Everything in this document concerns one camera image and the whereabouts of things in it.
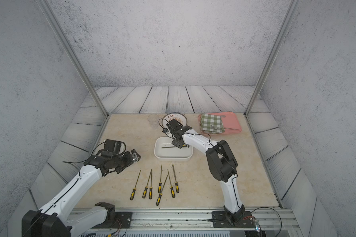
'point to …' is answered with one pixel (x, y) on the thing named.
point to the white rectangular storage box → (165, 151)
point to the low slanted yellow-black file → (160, 194)
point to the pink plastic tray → (231, 123)
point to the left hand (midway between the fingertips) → (137, 159)
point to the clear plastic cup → (153, 118)
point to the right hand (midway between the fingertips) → (181, 137)
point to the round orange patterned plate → (180, 118)
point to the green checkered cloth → (211, 124)
